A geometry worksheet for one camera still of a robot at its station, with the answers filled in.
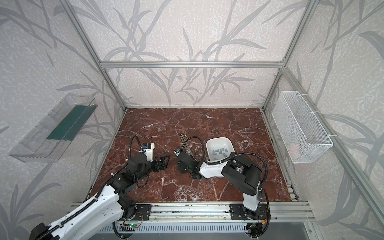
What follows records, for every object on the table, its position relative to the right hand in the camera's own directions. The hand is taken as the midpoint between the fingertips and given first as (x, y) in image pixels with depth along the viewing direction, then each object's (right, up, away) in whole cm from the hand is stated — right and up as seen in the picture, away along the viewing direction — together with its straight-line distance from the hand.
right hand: (181, 155), depth 91 cm
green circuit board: (-20, -28, -21) cm, 40 cm away
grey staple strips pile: (+25, +2, +5) cm, 26 cm away
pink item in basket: (+58, +7, -19) cm, 61 cm away
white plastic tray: (+23, +7, +5) cm, 24 cm away
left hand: (-7, +4, -11) cm, 14 cm away
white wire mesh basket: (+54, +15, -30) cm, 64 cm away
